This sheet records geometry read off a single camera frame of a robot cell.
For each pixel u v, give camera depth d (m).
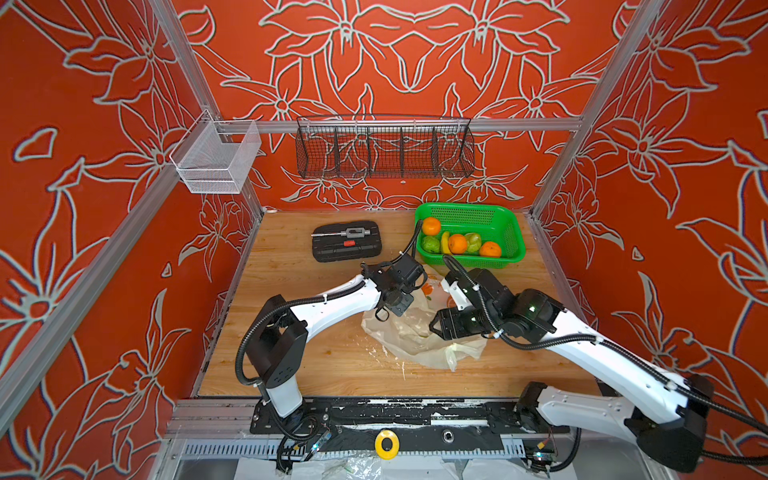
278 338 0.45
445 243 1.06
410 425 0.73
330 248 1.00
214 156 0.88
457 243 1.03
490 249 1.01
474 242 1.02
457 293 0.57
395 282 0.60
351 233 1.03
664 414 0.39
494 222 1.11
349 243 1.01
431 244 1.03
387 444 0.69
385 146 0.97
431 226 1.10
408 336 0.86
